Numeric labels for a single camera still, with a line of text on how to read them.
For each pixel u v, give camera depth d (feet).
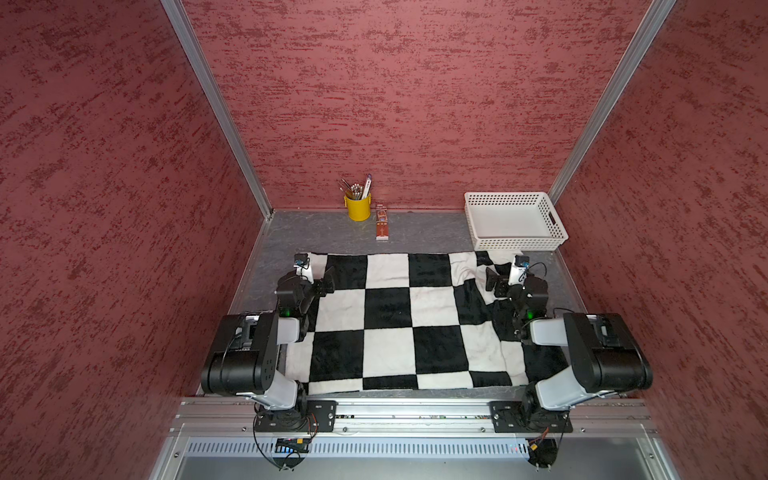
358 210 3.80
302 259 2.60
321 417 2.43
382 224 3.78
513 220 3.86
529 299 2.34
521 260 2.60
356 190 3.41
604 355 1.51
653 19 2.35
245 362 1.46
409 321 2.96
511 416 2.43
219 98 2.84
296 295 2.37
